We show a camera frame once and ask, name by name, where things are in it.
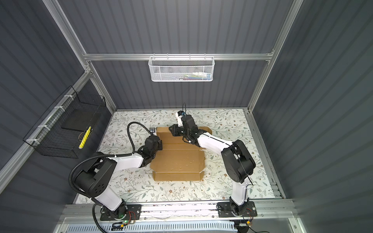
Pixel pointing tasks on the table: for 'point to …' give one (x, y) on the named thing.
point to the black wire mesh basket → (60, 131)
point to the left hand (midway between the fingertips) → (156, 138)
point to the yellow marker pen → (84, 138)
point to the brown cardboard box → (178, 160)
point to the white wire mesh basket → (178, 69)
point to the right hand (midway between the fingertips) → (171, 129)
